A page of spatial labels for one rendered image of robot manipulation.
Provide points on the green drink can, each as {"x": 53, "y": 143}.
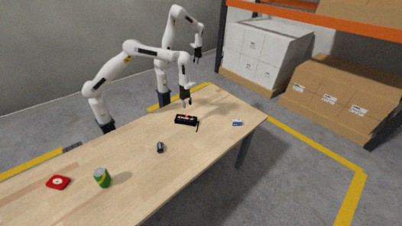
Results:
{"x": 102, "y": 177}

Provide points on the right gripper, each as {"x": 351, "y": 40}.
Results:
{"x": 185, "y": 86}

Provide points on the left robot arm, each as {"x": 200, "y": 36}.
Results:
{"x": 167, "y": 42}

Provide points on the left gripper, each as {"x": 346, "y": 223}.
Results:
{"x": 198, "y": 49}

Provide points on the red mint tin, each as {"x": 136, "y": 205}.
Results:
{"x": 58, "y": 182}

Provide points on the black power strip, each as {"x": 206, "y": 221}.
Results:
{"x": 186, "y": 120}

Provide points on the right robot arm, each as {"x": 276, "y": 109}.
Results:
{"x": 131, "y": 48}

